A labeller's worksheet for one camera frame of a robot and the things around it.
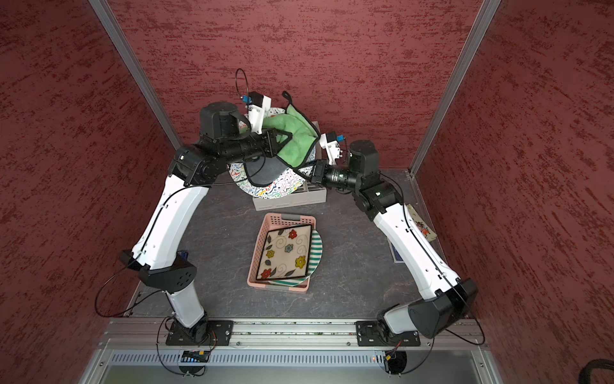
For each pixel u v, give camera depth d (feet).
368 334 2.42
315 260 2.65
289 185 2.03
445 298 1.26
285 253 2.85
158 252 1.40
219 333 2.43
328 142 1.93
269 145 1.70
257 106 1.69
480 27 2.43
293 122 1.96
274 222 3.19
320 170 1.81
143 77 2.84
